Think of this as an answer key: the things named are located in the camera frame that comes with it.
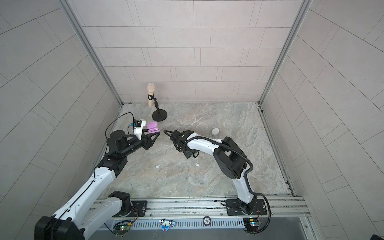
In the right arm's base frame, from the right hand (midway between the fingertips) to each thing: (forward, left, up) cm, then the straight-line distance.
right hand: (193, 152), depth 91 cm
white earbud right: (-8, -2, +1) cm, 9 cm away
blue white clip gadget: (-35, +13, +2) cm, 38 cm away
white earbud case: (+13, -15, +2) cm, 20 cm away
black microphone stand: (+30, +24, +3) cm, 38 cm away
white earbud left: (-8, +21, +1) cm, 22 cm away
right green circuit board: (-37, -26, -2) cm, 45 cm away
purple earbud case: (+1, +19, +25) cm, 32 cm away
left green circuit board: (-36, +32, +2) cm, 49 cm away
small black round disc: (-35, -5, 0) cm, 35 cm away
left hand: (+1, +16, +23) cm, 28 cm away
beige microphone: (+30, +23, +28) cm, 47 cm away
